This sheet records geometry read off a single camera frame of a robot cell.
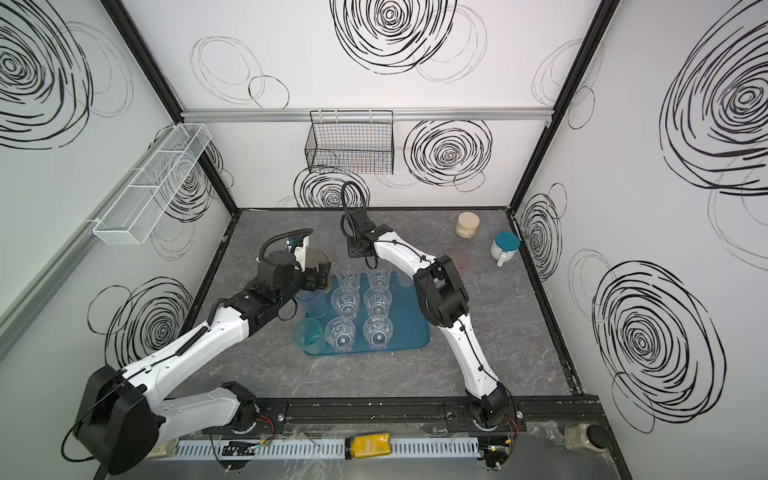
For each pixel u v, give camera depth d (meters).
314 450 0.70
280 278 0.60
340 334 0.87
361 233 0.80
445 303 0.60
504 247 0.99
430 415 0.75
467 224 1.09
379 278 0.99
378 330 0.87
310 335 0.84
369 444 0.67
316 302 0.87
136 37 0.75
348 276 0.97
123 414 0.38
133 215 0.72
